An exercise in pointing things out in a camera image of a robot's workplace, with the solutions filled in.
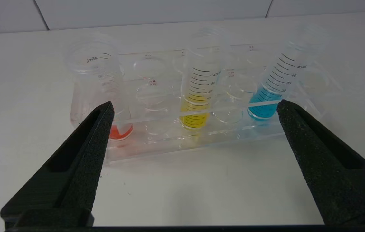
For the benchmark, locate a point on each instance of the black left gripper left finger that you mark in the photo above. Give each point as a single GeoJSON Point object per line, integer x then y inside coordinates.
{"type": "Point", "coordinates": [82, 161]}

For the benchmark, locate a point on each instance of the clear acrylic test tube rack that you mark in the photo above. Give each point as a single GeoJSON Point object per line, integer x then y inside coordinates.
{"type": "Point", "coordinates": [169, 138]}

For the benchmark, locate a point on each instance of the test tube with blue pigment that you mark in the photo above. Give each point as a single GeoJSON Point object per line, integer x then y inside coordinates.
{"type": "Point", "coordinates": [263, 108]}

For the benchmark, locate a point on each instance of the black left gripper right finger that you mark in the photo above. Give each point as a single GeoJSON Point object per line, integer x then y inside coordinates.
{"type": "Point", "coordinates": [330, 170]}

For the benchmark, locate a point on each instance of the test tube with yellow pigment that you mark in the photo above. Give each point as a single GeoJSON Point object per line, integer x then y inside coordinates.
{"type": "Point", "coordinates": [197, 112]}

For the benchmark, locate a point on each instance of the test tube with red pigment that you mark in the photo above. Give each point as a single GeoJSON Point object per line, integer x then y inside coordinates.
{"type": "Point", "coordinates": [92, 64]}

